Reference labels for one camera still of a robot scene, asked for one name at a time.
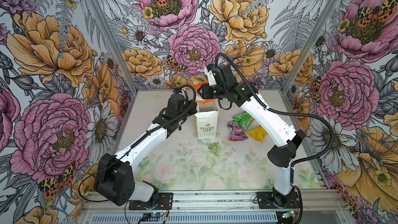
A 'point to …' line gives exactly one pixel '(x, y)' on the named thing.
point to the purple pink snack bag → (236, 134)
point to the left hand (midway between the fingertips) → (197, 107)
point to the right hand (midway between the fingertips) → (202, 95)
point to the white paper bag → (206, 120)
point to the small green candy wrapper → (215, 148)
